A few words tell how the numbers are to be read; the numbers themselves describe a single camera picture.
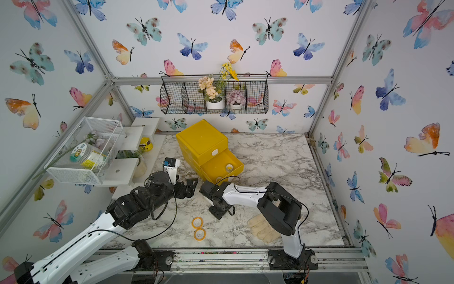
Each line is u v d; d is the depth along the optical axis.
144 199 0.51
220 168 0.94
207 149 0.84
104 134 0.80
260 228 0.82
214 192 0.66
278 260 0.74
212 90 0.81
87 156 0.63
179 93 0.98
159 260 0.74
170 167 0.60
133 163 0.95
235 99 0.87
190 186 0.62
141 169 0.97
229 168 0.93
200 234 0.81
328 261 0.74
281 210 0.48
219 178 0.89
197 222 0.85
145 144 1.04
